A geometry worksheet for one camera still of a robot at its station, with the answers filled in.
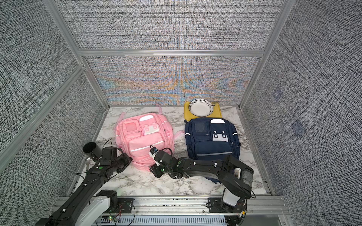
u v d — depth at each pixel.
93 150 0.92
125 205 0.73
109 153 0.64
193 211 0.73
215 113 1.13
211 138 0.97
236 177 0.46
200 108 1.18
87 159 0.90
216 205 0.73
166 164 0.62
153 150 0.72
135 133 0.94
